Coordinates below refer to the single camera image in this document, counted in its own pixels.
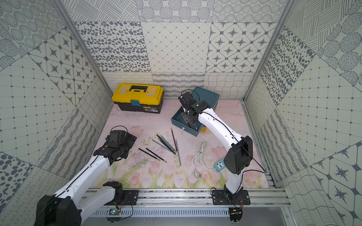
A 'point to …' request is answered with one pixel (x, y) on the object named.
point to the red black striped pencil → (174, 139)
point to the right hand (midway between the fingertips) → (192, 116)
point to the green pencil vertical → (178, 152)
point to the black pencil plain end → (168, 146)
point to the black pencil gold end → (156, 155)
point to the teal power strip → (219, 165)
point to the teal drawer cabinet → (211, 98)
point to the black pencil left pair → (149, 154)
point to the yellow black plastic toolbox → (135, 97)
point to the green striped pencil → (170, 146)
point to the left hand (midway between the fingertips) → (132, 139)
